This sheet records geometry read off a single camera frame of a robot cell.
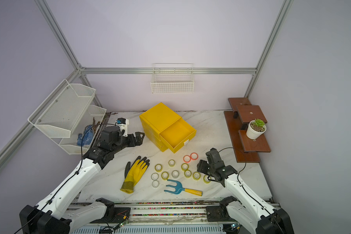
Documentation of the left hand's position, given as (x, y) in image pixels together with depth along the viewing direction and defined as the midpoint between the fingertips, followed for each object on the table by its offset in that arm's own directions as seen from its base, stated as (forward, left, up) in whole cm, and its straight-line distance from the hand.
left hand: (137, 136), depth 78 cm
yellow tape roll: (-5, -18, -23) cm, 29 cm away
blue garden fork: (-21, -23, -22) cm, 38 cm away
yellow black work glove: (-12, +4, -21) cm, 24 cm away
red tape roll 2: (-2, -28, -22) cm, 36 cm away
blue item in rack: (+5, +34, -8) cm, 35 cm away
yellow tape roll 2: (-8, -10, -23) cm, 26 cm away
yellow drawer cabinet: (+7, -16, 0) cm, 17 cm away
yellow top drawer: (+6, -22, -6) cm, 23 cm away
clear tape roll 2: (-13, -8, -23) cm, 28 cm away
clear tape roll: (-12, -21, -23) cm, 33 cm away
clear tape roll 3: (-18, -9, -23) cm, 30 cm away
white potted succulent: (+5, -66, +1) cm, 66 cm away
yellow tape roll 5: (-14, -34, -22) cm, 42 cm away
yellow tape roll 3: (-7, -27, -23) cm, 36 cm away
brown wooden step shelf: (-4, -61, -7) cm, 62 cm away
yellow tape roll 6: (-16, -39, -21) cm, 47 cm away
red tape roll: (0, -33, -23) cm, 40 cm away
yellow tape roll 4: (-13, -14, -22) cm, 29 cm away
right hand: (-10, -37, -18) cm, 42 cm away
